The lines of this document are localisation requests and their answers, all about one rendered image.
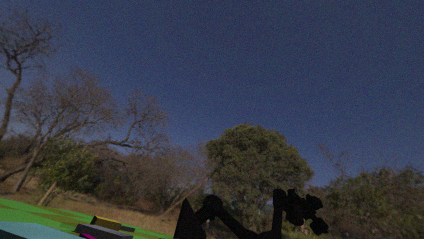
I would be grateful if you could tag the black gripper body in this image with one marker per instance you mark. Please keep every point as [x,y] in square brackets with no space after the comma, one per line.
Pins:
[318,225]

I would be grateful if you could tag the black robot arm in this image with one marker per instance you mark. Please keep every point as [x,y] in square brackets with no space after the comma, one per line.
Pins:
[291,203]

